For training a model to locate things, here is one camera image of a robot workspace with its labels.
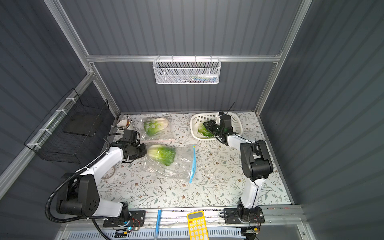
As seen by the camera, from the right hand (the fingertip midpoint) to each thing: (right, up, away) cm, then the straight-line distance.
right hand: (206, 123), depth 95 cm
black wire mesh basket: (-70, -5, -22) cm, 73 cm away
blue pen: (-25, -49, -23) cm, 60 cm away
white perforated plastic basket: (-6, +3, +16) cm, 18 cm away
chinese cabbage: (0, -5, +2) cm, 5 cm away
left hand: (-36, -18, -6) cm, 40 cm away
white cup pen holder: (-55, 0, +7) cm, 56 cm away
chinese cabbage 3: (-36, -1, +7) cm, 37 cm away
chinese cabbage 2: (-24, -19, -8) cm, 32 cm away
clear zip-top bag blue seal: (-19, -24, -1) cm, 31 cm away
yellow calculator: (-6, -50, -24) cm, 56 cm away
